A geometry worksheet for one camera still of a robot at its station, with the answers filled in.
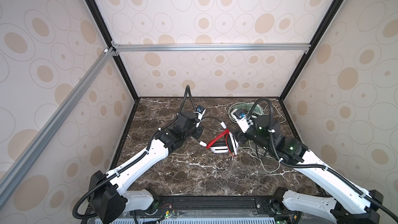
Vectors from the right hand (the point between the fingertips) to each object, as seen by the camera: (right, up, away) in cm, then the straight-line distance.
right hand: (234, 121), depth 68 cm
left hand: (-13, 0, +7) cm, 15 cm away
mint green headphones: (+23, +5, +35) cm, 43 cm away
